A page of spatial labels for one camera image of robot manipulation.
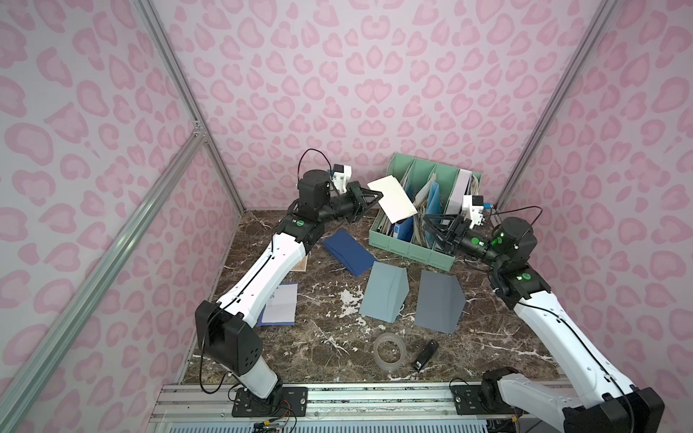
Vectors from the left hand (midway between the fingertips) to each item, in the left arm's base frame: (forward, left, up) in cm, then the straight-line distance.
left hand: (385, 191), depth 67 cm
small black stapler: (-28, -13, -38) cm, 49 cm away
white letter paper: (-11, +33, -43) cm, 55 cm away
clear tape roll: (-26, -3, -41) cm, 49 cm away
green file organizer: (+11, -11, -32) cm, 36 cm away
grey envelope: (-10, -22, -42) cm, 48 cm away
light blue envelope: (-6, -3, -42) cm, 43 cm away
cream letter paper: (+5, +28, -42) cm, 50 cm away
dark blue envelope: (+13, +13, -42) cm, 46 cm away
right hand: (-8, -9, -3) cm, 12 cm away
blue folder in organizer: (+12, -18, -19) cm, 29 cm away
